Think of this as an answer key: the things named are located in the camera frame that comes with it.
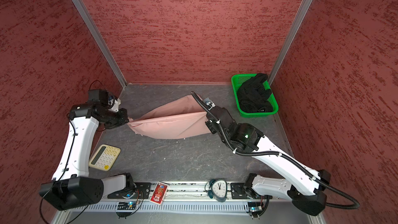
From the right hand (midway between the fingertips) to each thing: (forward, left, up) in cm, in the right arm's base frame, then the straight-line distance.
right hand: (214, 115), depth 68 cm
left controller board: (-30, +44, -31) cm, 62 cm away
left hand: (+1, +43, -8) cm, 43 cm away
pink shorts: (0, +13, -1) cm, 14 cm away
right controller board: (-32, -18, -31) cm, 48 cm away
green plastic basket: (+47, -22, -24) cm, 58 cm away
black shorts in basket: (+28, -30, -22) cm, 47 cm away
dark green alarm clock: (-25, -1, -26) cm, 36 cm away
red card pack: (-25, +27, -28) cm, 47 cm away
